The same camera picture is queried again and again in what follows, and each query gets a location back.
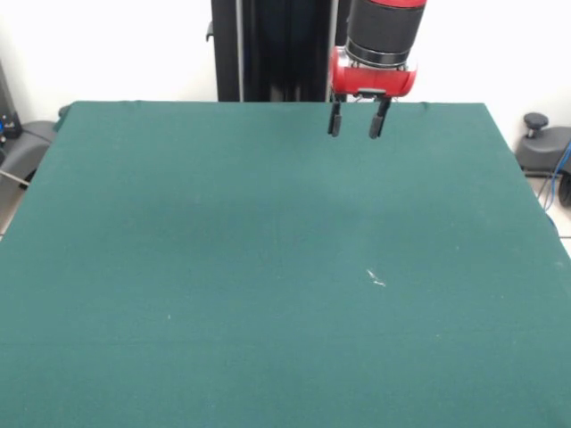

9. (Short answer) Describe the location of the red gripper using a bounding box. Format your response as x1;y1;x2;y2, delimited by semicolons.
327;46;419;140

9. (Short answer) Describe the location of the dark green tablecloth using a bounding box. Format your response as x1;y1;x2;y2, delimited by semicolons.
0;100;571;428

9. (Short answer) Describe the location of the black levelling knob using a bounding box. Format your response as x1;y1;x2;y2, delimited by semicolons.
523;111;549;139

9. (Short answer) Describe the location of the silver metal rod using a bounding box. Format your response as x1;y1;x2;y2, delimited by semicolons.
0;169;30;186

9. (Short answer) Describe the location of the black electronic device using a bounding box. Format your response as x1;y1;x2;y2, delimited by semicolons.
0;57;23;144

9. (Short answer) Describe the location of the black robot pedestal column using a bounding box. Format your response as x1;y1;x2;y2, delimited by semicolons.
205;0;354;103

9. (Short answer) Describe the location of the blue cable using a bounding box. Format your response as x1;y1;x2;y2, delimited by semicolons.
537;141;571;210

